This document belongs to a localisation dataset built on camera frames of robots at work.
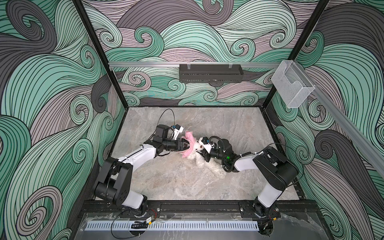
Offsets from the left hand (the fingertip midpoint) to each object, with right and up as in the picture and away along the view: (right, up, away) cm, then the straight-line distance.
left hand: (190, 145), depth 82 cm
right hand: (+4, -2, +5) cm, 6 cm away
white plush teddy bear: (+13, -12, +1) cm, 18 cm away
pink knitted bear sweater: (0, -3, -2) cm, 4 cm away
